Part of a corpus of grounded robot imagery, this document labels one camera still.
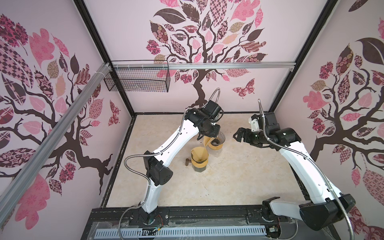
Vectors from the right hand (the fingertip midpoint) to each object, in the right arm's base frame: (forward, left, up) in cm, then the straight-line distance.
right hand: (240, 136), depth 75 cm
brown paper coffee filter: (-4, +21, -11) cm, 24 cm away
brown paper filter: (0, +17, -3) cm, 18 cm away
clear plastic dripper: (+2, +11, -20) cm, 23 cm away
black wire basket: (+43, +60, +9) cm, 74 cm away
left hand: (+2, +14, -1) cm, 15 cm away
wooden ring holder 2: (+3, +11, -16) cm, 20 cm away
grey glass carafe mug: (-8, +22, -22) cm, 33 cm away
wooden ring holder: (-8, +21, -16) cm, 28 cm away
